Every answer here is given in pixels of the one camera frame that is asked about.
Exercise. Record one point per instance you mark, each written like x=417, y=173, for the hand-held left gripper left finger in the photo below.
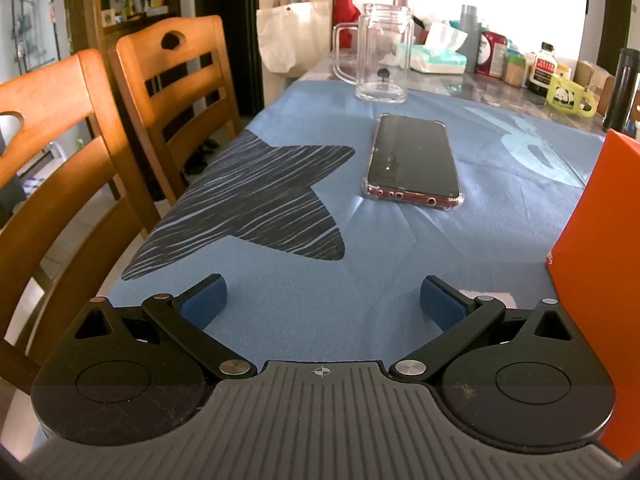
x=205, y=300

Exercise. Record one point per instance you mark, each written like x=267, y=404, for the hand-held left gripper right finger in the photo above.
x=442, y=302

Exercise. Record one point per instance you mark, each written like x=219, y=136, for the orange cardboard box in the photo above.
x=600, y=260

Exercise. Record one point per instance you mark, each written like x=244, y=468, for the blue star print tablecloth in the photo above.
x=300, y=285

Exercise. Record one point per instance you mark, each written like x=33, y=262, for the smartphone in clear case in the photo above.
x=410, y=160

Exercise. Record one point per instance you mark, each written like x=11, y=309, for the wooden chair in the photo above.
x=60, y=90
x=170, y=62

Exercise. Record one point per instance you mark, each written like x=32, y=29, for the green panda mug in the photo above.
x=567, y=96

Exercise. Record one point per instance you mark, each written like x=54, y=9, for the small tan jar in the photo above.
x=514, y=69

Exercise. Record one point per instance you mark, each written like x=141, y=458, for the tissue pack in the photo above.
x=435, y=55

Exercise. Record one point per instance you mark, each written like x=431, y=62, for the red label bottle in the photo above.
x=542, y=72

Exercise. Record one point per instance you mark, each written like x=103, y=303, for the red label container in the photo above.
x=491, y=55

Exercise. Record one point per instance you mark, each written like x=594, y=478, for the white tote bag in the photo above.
x=290, y=35

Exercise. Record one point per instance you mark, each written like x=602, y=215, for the black thermos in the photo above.
x=622, y=90

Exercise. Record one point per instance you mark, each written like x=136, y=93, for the grey thermos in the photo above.
x=469, y=25

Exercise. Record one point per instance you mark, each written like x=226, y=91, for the wooden shelf cabinet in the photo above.
x=80, y=10

